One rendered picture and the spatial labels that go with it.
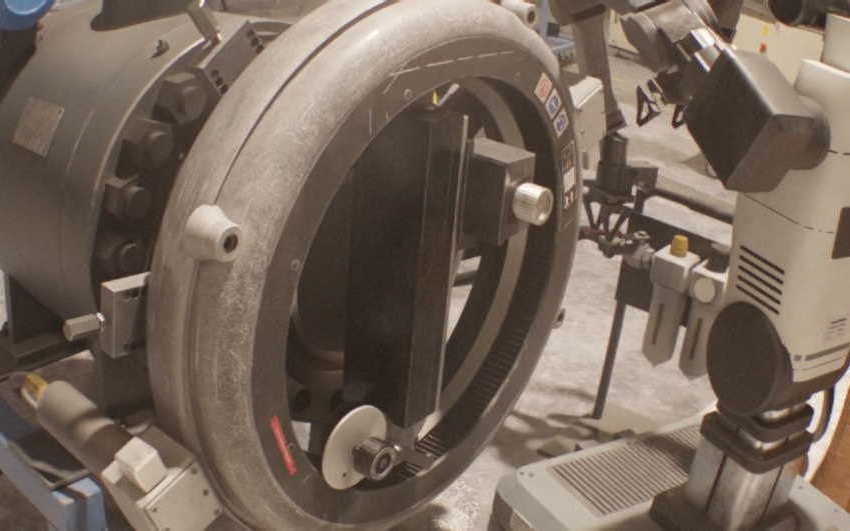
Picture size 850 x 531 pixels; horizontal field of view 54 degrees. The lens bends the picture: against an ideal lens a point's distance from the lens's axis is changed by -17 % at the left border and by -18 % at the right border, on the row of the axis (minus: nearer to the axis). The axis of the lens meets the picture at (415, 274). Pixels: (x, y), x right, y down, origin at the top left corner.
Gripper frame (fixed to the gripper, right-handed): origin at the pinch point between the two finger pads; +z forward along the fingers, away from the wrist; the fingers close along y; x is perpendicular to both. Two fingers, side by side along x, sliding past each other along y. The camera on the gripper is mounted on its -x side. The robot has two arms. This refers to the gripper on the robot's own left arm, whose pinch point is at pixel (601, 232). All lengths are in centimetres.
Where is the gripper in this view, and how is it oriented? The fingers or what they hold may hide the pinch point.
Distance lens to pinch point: 188.5
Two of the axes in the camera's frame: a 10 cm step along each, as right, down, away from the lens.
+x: -9.2, 0.6, -4.0
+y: -3.9, -3.9, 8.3
